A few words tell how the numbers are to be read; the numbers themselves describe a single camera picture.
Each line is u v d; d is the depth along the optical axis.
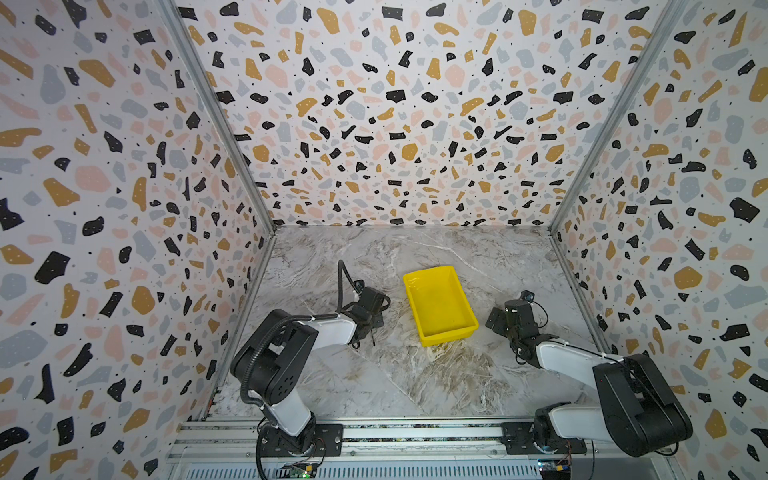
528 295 0.83
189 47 0.74
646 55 0.78
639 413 0.43
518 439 0.73
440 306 0.96
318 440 0.73
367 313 0.75
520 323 0.72
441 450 0.73
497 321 0.86
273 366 0.46
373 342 0.90
